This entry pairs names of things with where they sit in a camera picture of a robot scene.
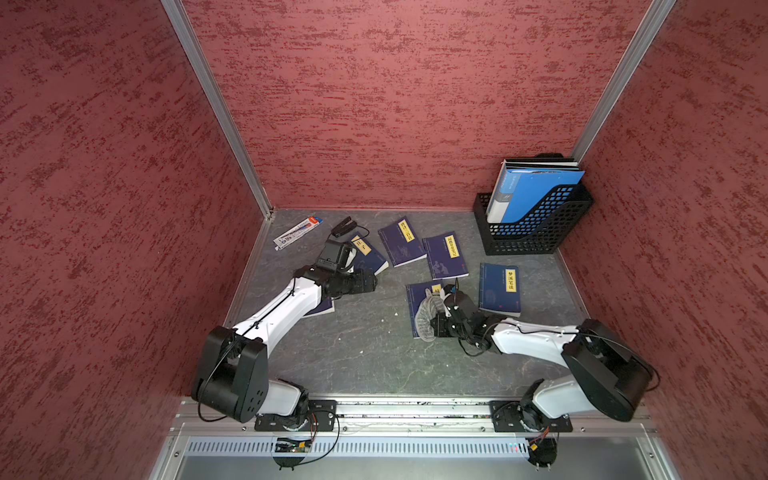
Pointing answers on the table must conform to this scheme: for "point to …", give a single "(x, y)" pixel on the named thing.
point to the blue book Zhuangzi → (368, 256)
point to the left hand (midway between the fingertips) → (363, 288)
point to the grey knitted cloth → (431, 305)
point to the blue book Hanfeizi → (416, 293)
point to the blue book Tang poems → (402, 242)
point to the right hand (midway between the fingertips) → (433, 330)
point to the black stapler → (343, 227)
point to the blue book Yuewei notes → (444, 257)
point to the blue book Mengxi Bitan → (499, 289)
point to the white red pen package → (296, 231)
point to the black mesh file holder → (533, 229)
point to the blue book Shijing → (327, 306)
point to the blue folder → (517, 191)
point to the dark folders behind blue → (540, 164)
